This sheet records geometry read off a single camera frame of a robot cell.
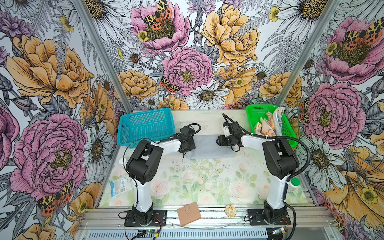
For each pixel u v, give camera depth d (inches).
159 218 29.2
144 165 20.1
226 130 36.7
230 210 30.0
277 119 41.3
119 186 33.3
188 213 29.3
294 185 30.0
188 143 33.8
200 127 33.3
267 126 41.3
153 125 45.1
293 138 20.5
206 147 39.3
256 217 29.0
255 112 46.0
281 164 20.9
